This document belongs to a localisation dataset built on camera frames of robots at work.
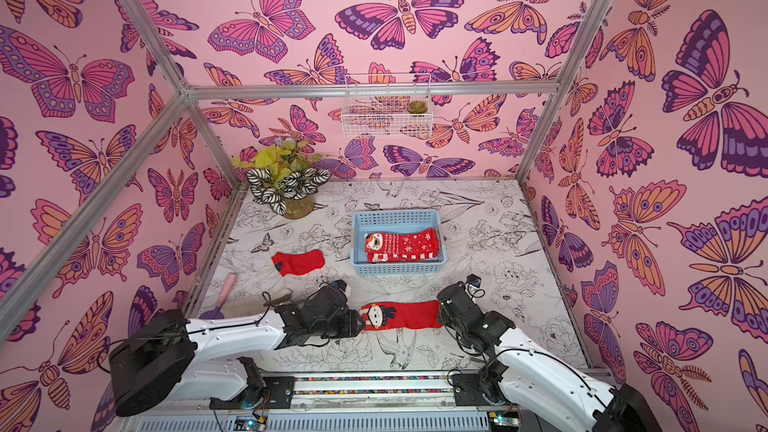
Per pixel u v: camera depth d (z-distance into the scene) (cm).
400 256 95
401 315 86
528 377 51
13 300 50
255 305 88
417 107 92
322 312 66
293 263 95
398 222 106
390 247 95
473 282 75
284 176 89
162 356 42
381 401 73
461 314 63
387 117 106
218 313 87
